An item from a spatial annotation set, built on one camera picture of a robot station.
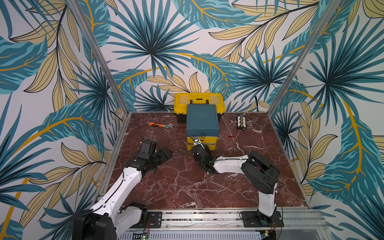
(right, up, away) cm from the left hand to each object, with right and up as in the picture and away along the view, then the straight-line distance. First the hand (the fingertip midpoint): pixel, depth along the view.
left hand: (167, 158), depth 82 cm
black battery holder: (+51, +21, +31) cm, 64 cm away
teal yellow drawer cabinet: (+20, +20, +4) cm, 28 cm away
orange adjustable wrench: (-5, +18, +28) cm, 34 cm away
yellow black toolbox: (+6, +36, +22) cm, 42 cm away
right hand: (+19, +5, +12) cm, 23 cm away
